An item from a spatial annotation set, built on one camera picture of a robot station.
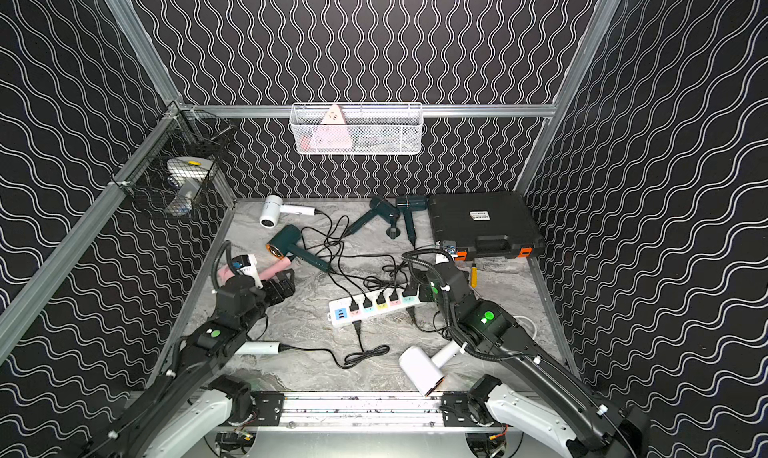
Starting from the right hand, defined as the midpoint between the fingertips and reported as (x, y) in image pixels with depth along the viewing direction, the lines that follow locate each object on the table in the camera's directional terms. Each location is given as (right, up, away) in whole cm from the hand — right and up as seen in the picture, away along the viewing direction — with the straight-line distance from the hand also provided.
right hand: (431, 269), depth 76 cm
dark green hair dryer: (-12, +18, +36) cm, 42 cm away
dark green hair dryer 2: (-3, +20, +38) cm, 43 cm away
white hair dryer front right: (-1, -27, +2) cm, 27 cm away
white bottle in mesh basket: (-69, +17, +8) cm, 71 cm away
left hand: (-40, -1, +4) cm, 40 cm away
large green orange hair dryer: (-46, +5, +27) cm, 53 cm away
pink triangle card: (-28, +39, +15) cm, 50 cm away
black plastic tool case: (+24, +12, +30) cm, 41 cm away
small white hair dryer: (-54, +19, +37) cm, 68 cm away
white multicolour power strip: (-25, -15, +12) cm, 31 cm away
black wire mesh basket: (-67, +27, +4) cm, 73 cm away
